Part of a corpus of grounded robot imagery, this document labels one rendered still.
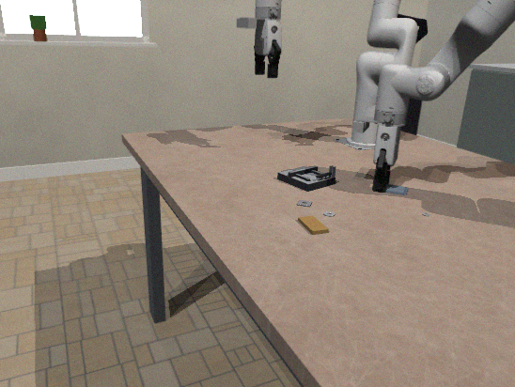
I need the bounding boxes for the tan rectangular plate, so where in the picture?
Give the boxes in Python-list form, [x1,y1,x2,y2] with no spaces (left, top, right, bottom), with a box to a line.
[298,216,329,235]

